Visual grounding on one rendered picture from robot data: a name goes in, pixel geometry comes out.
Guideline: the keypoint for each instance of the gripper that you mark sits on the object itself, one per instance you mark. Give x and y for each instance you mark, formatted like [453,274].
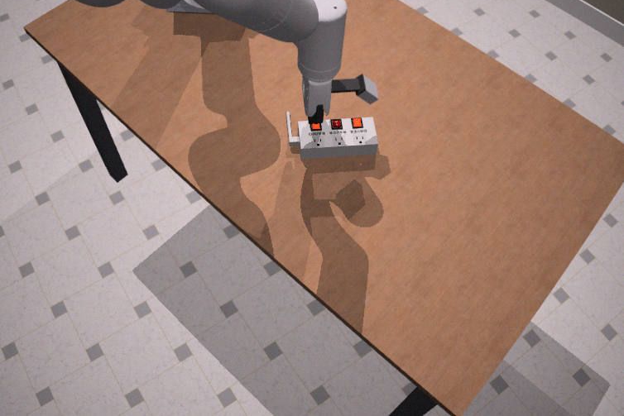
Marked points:
[317,97]

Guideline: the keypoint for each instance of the white power strip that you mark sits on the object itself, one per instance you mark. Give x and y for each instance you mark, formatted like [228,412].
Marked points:
[335,137]

